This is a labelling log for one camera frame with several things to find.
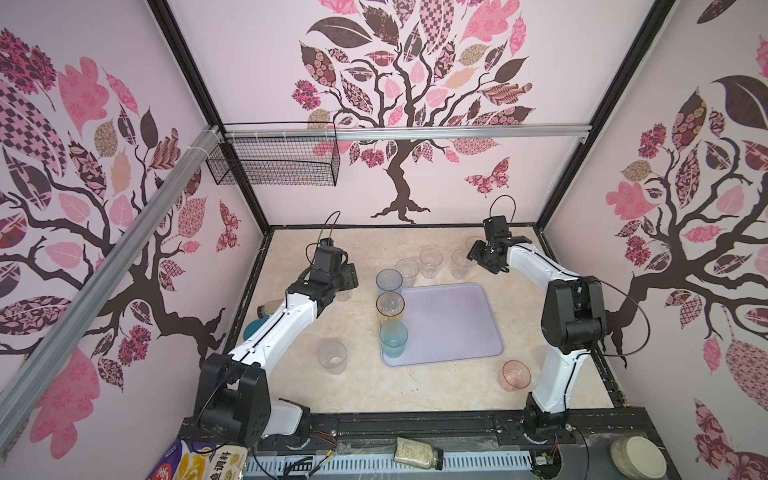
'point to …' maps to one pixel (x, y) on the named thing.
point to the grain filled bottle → (418, 454)
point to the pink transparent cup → (514, 375)
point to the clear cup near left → (332, 356)
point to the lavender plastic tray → (447, 323)
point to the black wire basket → (277, 154)
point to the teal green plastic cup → (394, 337)
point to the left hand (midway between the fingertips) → (344, 275)
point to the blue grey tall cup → (389, 280)
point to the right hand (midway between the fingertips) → (477, 253)
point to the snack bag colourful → (201, 461)
